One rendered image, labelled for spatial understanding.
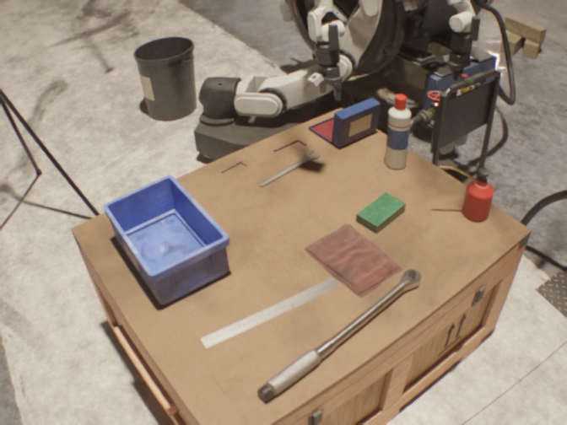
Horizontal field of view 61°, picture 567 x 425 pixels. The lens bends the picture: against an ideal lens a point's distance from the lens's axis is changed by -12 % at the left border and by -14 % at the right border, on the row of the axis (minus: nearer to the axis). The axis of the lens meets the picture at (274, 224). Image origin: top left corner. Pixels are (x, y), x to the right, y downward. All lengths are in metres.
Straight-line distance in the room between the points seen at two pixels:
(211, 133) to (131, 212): 1.01
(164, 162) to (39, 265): 0.78
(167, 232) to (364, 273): 0.51
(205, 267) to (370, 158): 0.65
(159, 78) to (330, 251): 1.63
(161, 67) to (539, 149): 1.91
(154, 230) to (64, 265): 0.79
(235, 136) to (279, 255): 1.07
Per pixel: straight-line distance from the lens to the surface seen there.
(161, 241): 1.41
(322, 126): 1.78
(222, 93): 2.35
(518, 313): 1.93
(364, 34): 2.12
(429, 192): 1.54
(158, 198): 1.43
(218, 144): 2.34
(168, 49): 2.96
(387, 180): 1.57
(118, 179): 2.51
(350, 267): 1.28
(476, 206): 1.44
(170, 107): 2.80
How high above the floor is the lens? 1.41
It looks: 42 degrees down
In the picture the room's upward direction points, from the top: 4 degrees counter-clockwise
